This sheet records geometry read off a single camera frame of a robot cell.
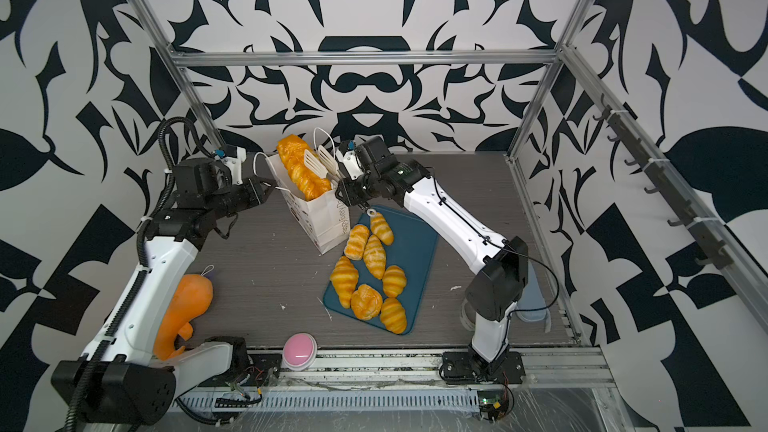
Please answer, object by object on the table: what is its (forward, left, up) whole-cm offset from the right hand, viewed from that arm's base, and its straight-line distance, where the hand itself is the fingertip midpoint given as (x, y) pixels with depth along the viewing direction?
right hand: (340, 190), depth 76 cm
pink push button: (-31, +11, -25) cm, 42 cm away
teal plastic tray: (-3, -19, -26) cm, 33 cm away
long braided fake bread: (+11, +13, +3) cm, 18 cm away
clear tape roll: (-25, -32, -25) cm, 48 cm away
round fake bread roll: (-20, -5, -23) cm, 31 cm away
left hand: (+1, +16, +5) cm, 16 cm away
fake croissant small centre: (-14, -13, -24) cm, 30 cm away
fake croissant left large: (-14, +1, -23) cm, 27 cm away
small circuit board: (-42, -35, -29) cm, 62 cm away
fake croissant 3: (-7, -8, -23) cm, 25 cm away
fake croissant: (+3, -9, -24) cm, 26 cm away
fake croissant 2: (-2, -2, -23) cm, 23 cm away
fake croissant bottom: (-24, -13, -23) cm, 35 cm away
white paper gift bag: (-3, +6, -9) cm, 11 cm away
